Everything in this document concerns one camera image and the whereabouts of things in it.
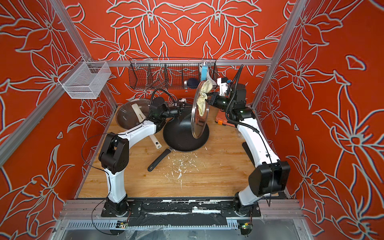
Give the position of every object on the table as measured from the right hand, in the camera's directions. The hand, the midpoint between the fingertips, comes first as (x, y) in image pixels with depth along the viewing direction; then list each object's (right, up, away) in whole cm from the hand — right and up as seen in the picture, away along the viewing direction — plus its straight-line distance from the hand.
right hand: (199, 95), depth 71 cm
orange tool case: (+18, -11, +34) cm, 40 cm away
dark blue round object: (-3, +12, +24) cm, 27 cm away
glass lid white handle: (-38, -9, +27) cm, 48 cm away
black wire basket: (-17, +20, +30) cm, 40 cm away
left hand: (-2, -6, +2) cm, 7 cm away
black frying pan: (-6, -22, +36) cm, 42 cm away
